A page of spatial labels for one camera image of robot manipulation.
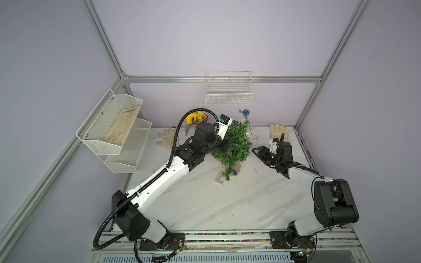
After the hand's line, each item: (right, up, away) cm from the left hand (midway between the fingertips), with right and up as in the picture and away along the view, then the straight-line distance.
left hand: (230, 137), depth 72 cm
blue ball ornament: (+4, -19, +16) cm, 25 cm away
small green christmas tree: (+5, -4, +1) cm, 6 cm away
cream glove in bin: (-54, +3, +5) cm, 54 cm away
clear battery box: (-4, -23, +24) cm, 33 cm away
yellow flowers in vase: (-19, +11, +19) cm, 29 cm away
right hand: (+16, -9, +20) cm, 28 cm away
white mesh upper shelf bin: (-59, +4, +6) cm, 60 cm away
